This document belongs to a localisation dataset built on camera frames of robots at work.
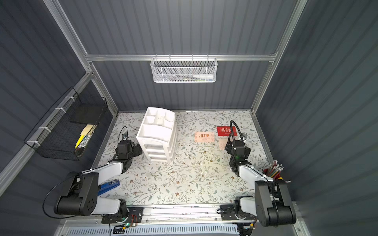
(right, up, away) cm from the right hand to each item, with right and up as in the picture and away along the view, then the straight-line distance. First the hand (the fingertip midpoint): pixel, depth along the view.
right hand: (240, 144), depth 89 cm
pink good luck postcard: (-9, -1, +13) cm, 15 cm away
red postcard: (-5, +7, +19) cm, 21 cm away
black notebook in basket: (-89, +18, -9) cm, 91 cm away
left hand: (-68, -2, +2) cm, 68 cm away
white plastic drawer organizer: (-49, +6, -7) cm, 50 cm away
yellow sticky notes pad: (-85, +8, -15) cm, 87 cm away
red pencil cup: (+11, -11, -17) cm, 23 cm away
